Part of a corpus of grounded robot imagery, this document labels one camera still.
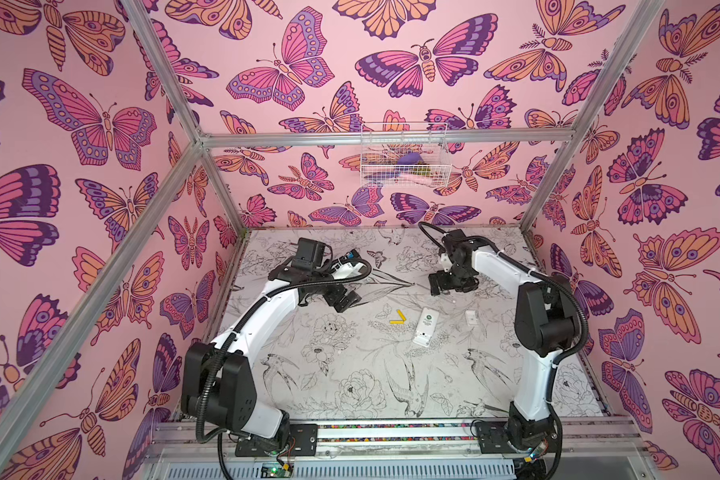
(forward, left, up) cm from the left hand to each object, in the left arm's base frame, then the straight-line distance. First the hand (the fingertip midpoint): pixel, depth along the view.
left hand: (350, 281), depth 84 cm
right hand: (+6, -30, -12) cm, 33 cm away
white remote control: (-6, -23, -16) cm, 29 cm away
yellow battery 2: (-4, -14, -17) cm, 23 cm away
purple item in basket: (+39, -19, +14) cm, 45 cm away
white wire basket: (+42, -10, +17) cm, 46 cm away
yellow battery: (-1, -16, -17) cm, 23 cm away
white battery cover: (-2, -37, -17) cm, 41 cm away
